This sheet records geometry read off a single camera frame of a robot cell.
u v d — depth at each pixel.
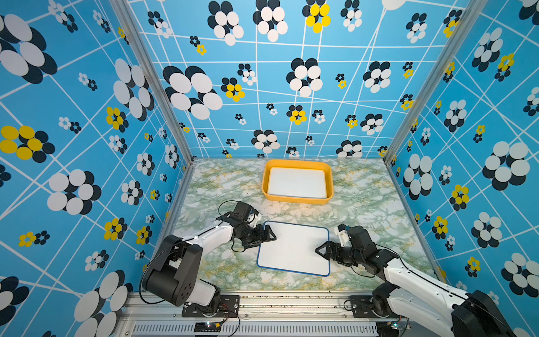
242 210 0.74
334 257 0.73
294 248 0.87
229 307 0.73
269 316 0.72
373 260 0.62
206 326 0.72
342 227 0.80
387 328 0.69
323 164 1.13
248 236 0.75
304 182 1.10
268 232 0.79
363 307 0.73
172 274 0.43
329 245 0.75
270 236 0.79
